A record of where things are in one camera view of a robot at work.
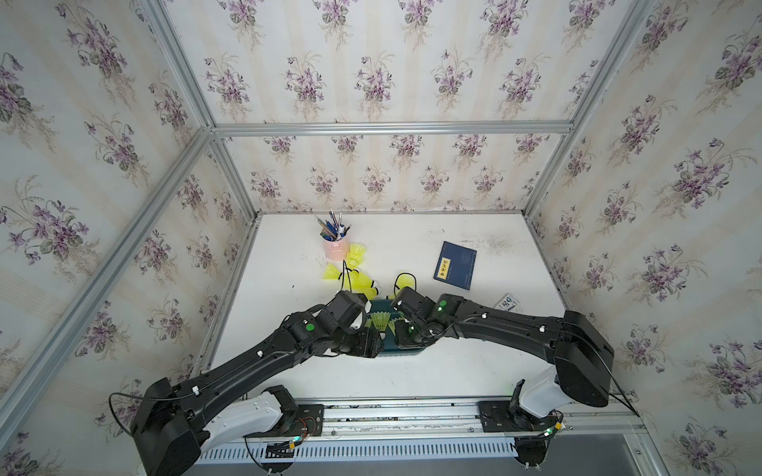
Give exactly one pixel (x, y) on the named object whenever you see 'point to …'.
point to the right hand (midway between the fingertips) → (401, 343)
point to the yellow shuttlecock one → (355, 255)
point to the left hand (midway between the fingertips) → (380, 349)
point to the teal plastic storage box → (390, 346)
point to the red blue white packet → (507, 302)
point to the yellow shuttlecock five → (331, 272)
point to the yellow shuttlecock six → (380, 319)
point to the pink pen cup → (334, 242)
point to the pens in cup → (334, 229)
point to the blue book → (455, 265)
